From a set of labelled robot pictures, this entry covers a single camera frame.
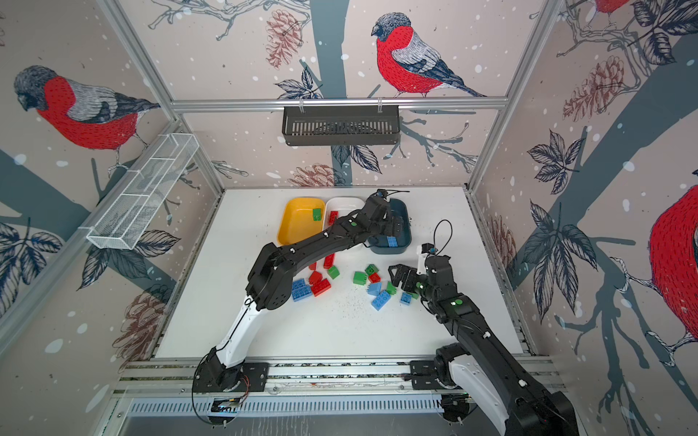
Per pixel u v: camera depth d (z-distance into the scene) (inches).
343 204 44.5
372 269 36.5
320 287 35.4
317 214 42.6
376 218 29.4
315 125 42.1
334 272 37.1
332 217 43.1
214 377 25.0
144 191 30.8
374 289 35.3
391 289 34.9
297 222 43.2
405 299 34.5
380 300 34.4
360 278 36.2
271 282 22.7
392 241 39.6
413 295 34.5
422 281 28.0
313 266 25.3
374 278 36.4
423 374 28.7
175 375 29.9
